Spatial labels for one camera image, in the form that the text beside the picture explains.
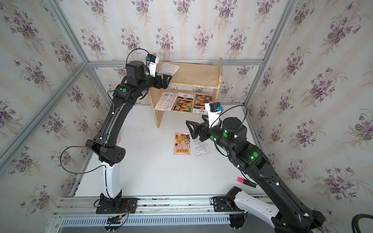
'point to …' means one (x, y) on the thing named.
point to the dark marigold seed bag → (184, 102)
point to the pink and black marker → (246, 182)
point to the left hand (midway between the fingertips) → (165, 74)
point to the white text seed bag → (199, 147)
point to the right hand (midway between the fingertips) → (197, 119)
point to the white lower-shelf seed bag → (166, 101)
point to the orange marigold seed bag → (200, 101)
